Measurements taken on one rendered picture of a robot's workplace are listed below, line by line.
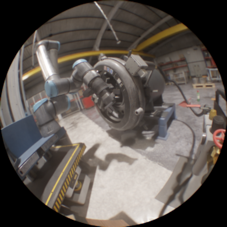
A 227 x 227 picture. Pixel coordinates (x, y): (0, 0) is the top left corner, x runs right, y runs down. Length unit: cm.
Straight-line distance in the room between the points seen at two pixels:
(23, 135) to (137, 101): 84
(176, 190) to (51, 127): 97
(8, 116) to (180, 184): 128
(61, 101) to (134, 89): 57
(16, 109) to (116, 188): 100
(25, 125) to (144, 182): 96
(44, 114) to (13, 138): 31
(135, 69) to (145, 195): 81
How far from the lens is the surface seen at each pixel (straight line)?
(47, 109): 67
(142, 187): 68
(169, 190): 67
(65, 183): 53
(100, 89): 38
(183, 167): 76
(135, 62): 51
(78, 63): 47
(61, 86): 44
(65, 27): 904
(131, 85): 52
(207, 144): 32
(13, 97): 85
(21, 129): 70
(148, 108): 102
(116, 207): 67
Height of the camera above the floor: 64
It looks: 15 degrees down
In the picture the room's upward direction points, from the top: 19 degrees counter-clockwise
